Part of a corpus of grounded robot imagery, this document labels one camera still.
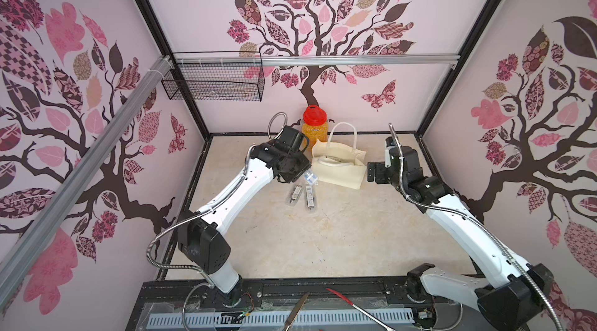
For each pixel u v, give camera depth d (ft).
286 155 1.85
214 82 4.00
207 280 1.80
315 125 3.49
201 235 1.36
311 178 2.58
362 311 2.27
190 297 2.39
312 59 3.04
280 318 2.30
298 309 2.33
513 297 1.20
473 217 1.50
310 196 3.11
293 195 3.12
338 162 2.95
